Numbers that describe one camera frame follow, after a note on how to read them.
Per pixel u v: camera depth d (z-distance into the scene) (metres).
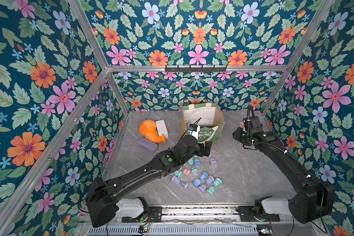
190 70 0.91
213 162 0.90
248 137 0.61
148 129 0.99
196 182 0.82
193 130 0.62
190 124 0.63
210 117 1.04
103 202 0.38
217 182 0.82
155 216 0.73
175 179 0.82
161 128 1.05
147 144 0.98
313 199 0.39
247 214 0.73
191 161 0.91
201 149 0.63
